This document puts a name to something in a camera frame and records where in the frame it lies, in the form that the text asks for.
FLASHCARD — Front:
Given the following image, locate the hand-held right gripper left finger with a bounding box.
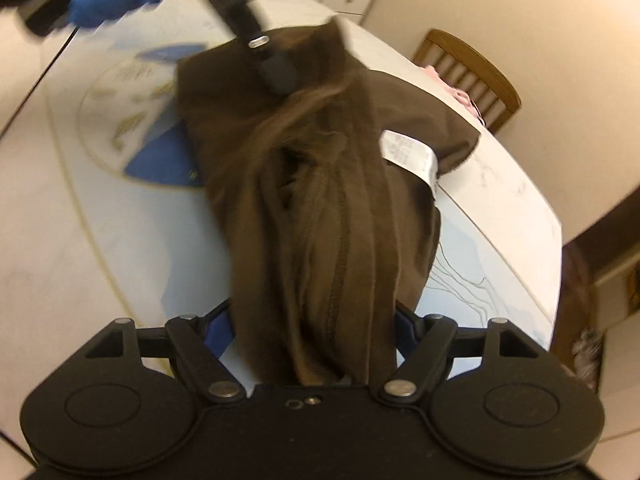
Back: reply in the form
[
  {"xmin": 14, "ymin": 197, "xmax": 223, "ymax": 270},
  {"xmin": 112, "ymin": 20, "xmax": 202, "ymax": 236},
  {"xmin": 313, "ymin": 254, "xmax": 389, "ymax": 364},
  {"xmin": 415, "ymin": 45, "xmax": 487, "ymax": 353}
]
[{"xmin": 85, "ymin": 300, "xmax": 248, "ymax": 403}]

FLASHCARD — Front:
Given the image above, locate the pink cloth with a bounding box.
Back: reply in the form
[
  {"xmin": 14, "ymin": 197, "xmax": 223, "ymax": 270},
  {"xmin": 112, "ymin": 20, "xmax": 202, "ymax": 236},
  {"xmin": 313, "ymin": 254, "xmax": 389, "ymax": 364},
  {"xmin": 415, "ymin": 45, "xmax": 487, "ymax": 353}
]
[{"xmin": 417, "ymin": 62, "xmax": 483, "ymax": 121}]

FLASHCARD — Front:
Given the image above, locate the white printed tablecloth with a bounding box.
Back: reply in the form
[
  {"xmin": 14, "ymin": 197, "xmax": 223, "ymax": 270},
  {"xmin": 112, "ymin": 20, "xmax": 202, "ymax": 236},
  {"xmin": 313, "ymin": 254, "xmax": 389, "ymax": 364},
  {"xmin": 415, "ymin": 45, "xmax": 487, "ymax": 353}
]
[{"xmin": 0, "ymin": 0, "xmax": 563, "ymax": 466}]

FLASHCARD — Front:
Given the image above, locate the person's left hand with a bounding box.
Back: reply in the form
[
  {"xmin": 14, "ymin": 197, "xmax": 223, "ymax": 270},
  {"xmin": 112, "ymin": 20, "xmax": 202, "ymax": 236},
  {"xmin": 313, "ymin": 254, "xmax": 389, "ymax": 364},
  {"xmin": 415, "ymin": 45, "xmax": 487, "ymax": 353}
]
[{"xmin": 67, "ymin": 0, "xmax": 168, "ymax": 28}]

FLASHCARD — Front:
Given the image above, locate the dark brown door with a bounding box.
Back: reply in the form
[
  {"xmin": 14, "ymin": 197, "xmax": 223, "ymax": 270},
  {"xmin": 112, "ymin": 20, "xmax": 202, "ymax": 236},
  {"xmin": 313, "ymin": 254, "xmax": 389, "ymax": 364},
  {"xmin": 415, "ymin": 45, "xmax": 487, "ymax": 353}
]
[{"xmin": 562, "ymin": 192, "xmax": 640, "ymax": 286}]

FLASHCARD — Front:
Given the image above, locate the wooden chair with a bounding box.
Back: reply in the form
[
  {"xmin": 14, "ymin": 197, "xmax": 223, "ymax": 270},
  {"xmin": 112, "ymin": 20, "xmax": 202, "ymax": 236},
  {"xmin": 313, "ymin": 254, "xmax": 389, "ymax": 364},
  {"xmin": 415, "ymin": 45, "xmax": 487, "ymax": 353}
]
[{"xmin": 412, "ymin": 29, "xmax": 522, "ymax": 135}]

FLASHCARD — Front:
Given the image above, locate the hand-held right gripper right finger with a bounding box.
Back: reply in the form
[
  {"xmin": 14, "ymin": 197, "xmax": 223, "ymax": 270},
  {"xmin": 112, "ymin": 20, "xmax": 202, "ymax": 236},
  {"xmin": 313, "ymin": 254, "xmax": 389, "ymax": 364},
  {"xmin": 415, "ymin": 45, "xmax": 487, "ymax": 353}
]
[{"xmin": 377, "ymin": 300, "xmax": 556, "ymax": 403}]

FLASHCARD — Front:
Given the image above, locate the brown t-shirt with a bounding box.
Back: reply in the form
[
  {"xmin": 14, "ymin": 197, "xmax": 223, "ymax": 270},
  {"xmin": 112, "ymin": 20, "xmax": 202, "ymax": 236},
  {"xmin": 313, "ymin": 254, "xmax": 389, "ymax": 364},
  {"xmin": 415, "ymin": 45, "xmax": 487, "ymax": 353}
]
[{"xmin": 172, "ymin": 17, "xmax": 483, "ymax": 388}]

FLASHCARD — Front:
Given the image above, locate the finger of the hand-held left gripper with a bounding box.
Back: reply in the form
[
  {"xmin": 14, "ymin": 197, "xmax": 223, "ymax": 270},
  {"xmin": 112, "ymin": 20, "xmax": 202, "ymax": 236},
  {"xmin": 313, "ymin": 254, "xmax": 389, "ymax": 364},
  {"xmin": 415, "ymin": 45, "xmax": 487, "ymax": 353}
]
[{"xmin": 172, "ymin": 0, "xmax": 303, "ymax": 97}]

